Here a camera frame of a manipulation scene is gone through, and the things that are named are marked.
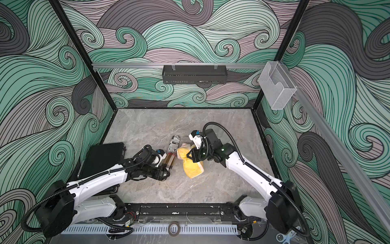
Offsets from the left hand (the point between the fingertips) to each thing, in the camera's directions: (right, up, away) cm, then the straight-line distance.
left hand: (166, 172), depth 81 cm
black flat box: (-42, +6, +12) cm, 44 cm away
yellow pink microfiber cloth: (+15, +5, -9) cm, 18 cm away
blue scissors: (+56, -24, -15) cm, 63 cm away
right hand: (+12, +10, -5) cm, 16 cm away
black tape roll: (+6, -23, -11) cm, 26 cm away
